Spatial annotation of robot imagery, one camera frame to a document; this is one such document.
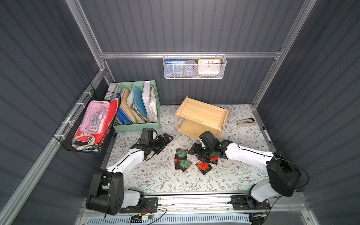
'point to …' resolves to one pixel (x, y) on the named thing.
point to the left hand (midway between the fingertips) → (168, 141)
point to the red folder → (99, 138)
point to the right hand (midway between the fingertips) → (193, 153)
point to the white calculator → (230, 116)
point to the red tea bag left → (177, 164)
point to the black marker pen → (266, 134)
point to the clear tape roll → (91, 142)
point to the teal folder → (138, 101)
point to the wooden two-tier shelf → (194, 117)
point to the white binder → (146, 99)
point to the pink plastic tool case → (96, 118)
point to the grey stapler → (246, 122)
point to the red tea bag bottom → (204, 167)
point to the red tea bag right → (213, 160)
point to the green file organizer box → (129, 118)
